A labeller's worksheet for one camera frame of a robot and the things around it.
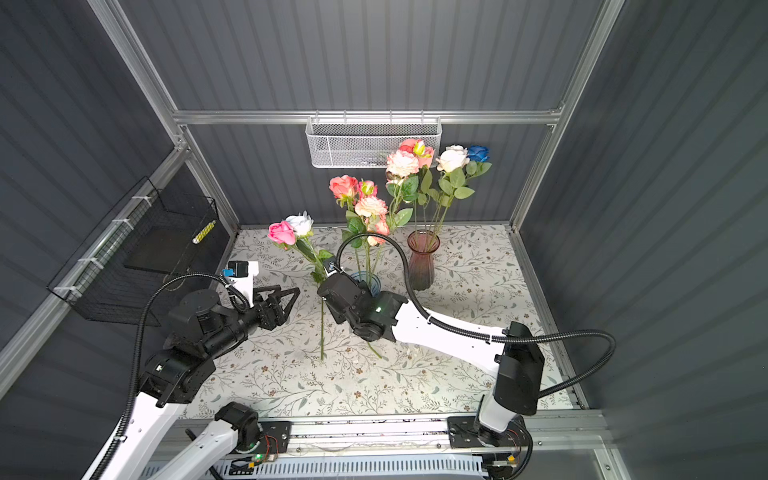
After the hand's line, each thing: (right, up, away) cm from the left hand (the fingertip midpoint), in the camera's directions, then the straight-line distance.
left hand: (290, 289), depth 66 cm
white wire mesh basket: (+13, +50, +46) cm, 70 cm away
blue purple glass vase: (+17, +1, +13) cm, 22 cm away
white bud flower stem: (+1, -16, +27) cm, 31 cm away
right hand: (+10, -2, +10) cm, 14 cm away
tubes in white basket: (+18, +38, +28) cm, 50 cm away
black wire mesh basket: (-41, +13, +12) cm, 45 cm away
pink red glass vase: (+33, +11, +27) cm, 44 cm away
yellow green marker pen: (-29, +14, +15) cm, 36 cm away
